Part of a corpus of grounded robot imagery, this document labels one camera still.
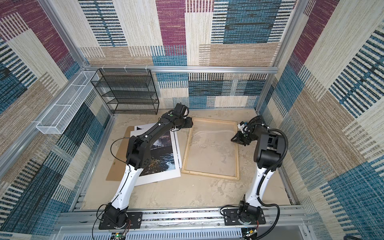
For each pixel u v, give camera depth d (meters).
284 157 0.50
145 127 1.12
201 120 1.11
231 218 0.73
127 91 1.09
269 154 0.57
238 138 0.90
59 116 0.72
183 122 0.90
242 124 0.97
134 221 0.73
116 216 0.64
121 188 0.64
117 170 0.92
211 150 0.99
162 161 0.93
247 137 0.88
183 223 0.73
